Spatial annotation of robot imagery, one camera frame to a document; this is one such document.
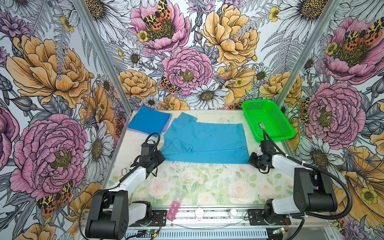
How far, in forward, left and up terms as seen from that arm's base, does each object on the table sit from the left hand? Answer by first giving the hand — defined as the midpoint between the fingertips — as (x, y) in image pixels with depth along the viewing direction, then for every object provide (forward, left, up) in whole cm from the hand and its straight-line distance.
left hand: (162, 160), depth 91 cm
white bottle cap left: (-29, -21, +3) cm, 36 cm away
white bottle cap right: (-29, -37, +2) cm, 47 cm away
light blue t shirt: (+16, -13, -4) cm, 22 cm away
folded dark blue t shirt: (+33, +14, -1) cm, 36 cm away
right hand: (-3, -52, -3) cm, 52 cm away
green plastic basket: (+38, -73, -3) cm, 82 cm away
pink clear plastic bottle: (-25, -9, -2) cm, 26 cm away
